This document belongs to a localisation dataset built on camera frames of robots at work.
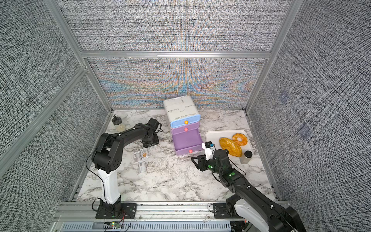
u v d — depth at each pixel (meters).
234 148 0.92
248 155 0.83
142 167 0.88
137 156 0.92
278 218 0.42
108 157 0.53
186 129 0.92
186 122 0.88
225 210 0.73
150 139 0.82
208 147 0.72
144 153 0.93
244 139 0.99
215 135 1.04
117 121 0.99
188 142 0.96
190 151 0.92
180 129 0.90
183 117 0.86
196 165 0.74
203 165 0.70
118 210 0.66
